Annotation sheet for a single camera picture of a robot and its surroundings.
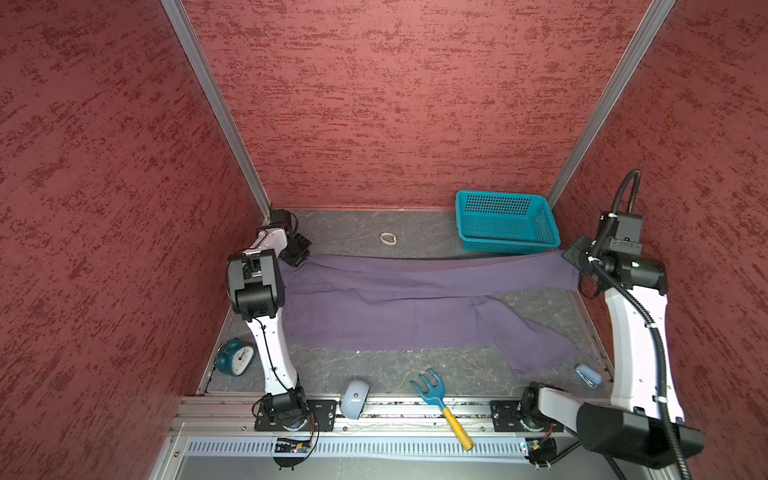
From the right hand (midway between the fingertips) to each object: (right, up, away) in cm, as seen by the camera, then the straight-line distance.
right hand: (574, 257), depth 71 cm
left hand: (-74, -2, +33) cm, 82 cm away
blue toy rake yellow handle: (-33, -36, +5) cm, 49 cm away
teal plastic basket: (+1, +11, +46) cm, 47 cm away
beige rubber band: (-46, +5, +39) cm, 61 cm away
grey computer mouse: (-54, -34, -2) cm, 64 cm away
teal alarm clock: (-87, -28, +7) cm, 92 cm away
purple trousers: (-41, -16, +24) cm, 50 cm away
